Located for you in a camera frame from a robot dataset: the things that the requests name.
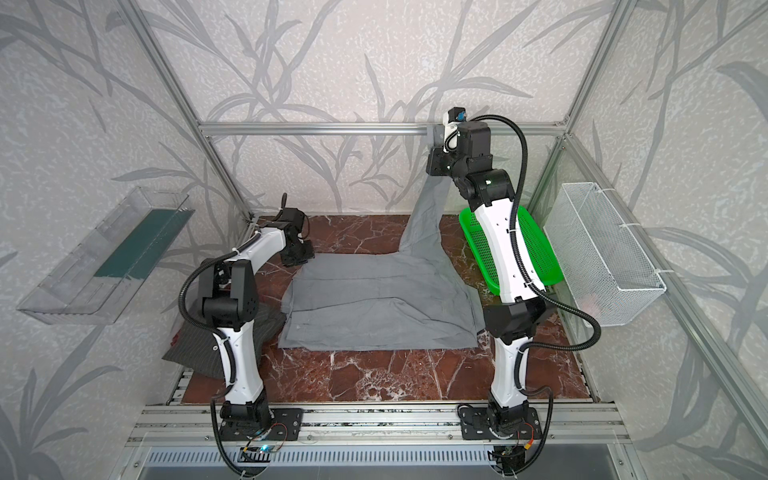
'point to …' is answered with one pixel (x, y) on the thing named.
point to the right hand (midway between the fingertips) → (433, 140)
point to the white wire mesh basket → (610, 279)
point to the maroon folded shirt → (174, 339)
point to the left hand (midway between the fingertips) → (310, 249)
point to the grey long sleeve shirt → (414, 298)
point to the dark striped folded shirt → (200, 349)
